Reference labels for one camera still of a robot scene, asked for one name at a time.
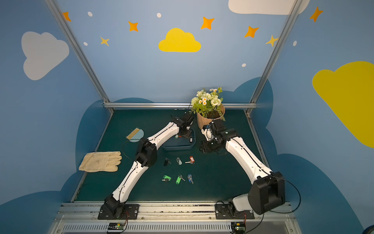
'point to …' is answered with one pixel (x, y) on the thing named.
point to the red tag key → (192, 160)
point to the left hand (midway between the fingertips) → (185, 131)
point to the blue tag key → (190, 177)
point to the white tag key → (178, 161)
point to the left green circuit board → (116, 226)
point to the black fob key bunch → (166, 161)
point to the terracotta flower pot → (202, 121)
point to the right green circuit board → (238, 227)
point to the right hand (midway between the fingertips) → (205, 146)
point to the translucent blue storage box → (181, 143)
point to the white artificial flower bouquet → (207, 104)
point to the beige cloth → (97, 161)
